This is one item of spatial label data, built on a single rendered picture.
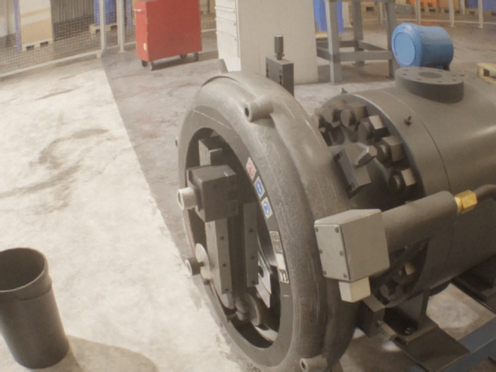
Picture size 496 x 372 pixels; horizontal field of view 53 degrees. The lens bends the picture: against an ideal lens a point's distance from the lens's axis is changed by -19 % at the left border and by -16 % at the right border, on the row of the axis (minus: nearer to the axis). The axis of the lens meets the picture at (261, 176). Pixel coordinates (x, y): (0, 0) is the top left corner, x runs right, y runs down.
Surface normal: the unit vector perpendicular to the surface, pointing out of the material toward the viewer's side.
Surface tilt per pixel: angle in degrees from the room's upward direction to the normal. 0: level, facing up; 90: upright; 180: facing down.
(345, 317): 91
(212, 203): 94
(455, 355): 0
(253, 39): 90
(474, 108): 27
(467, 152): 51
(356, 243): 67
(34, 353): 93
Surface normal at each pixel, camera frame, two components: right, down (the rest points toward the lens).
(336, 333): 0.43, 0.41
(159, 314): -0.05, -0.92
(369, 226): 0.38, -0.06
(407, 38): -0.90, 0.22
